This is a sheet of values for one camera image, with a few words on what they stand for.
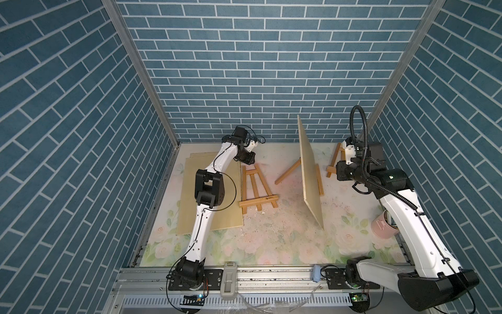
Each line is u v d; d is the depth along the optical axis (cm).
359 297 72
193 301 72
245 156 95
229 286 69
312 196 73
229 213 89
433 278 38
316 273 74
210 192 67
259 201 93
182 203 93
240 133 89
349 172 65
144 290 73
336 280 73
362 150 52
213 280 73
